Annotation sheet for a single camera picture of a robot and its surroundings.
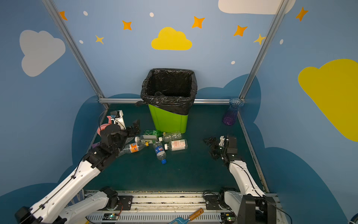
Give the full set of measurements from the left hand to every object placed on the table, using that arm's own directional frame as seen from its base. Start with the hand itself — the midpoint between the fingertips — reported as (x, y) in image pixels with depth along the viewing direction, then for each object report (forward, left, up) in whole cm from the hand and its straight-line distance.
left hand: (132, 120), depth 72 cm
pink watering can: (+10, +27, -20) cm, 35 cm away
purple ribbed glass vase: (+22, -62, -17) cm, 68 cm away
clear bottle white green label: (+5, +4, -27) cm, 28 cm away
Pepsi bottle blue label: (-5, -12, -26) cm, 29 cm away
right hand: (-2, -42, -19) cm, 46 cm away
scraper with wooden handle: (-40, -26, -31) cm, 57 cm away
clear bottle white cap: (+7, -17, -27) cm, 32 cm away
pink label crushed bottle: (+1, -24, -27) cm, 36 cm away
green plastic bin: (+13, -16, -17) cm, 27 cm away
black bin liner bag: (+36, -18, -9) cm, 41 cm away
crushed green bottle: (+12, -5, -28) cm, 31 cm away
